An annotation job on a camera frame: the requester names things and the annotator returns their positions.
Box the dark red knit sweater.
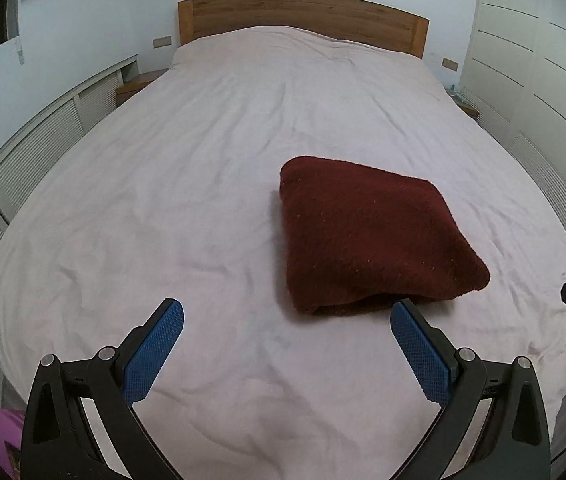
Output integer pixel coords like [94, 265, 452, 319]
[280, 156, 490, 316]

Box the white wardrobe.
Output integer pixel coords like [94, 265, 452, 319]
[460, 0, 566, 231]

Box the wall socket plate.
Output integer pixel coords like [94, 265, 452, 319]
[441, 58, 458, 72]
[153, 36, 172, 49]

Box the pink box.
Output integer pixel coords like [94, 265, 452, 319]
[0, 408, 25, 479]

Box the white radiator cover cabinet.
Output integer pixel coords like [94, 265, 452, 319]
[0, 52, 140, 411]

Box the left wall socket plate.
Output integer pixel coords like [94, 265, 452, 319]
[153, 36, 172, 49]

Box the left wooden nightstand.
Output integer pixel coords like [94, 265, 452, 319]
[115, 70, 166, 107]

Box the right wall socket plate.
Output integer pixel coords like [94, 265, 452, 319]
[441, 58, 458, 72]

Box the right wooden nightstand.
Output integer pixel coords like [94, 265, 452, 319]
[446, 86, 479, 122]

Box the wooden headboard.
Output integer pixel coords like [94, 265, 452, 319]
[177, 0, 429, 58]

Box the wooden nightstand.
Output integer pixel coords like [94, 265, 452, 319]
[115, 70, 166, 107]
[446, 86, 479, 122]

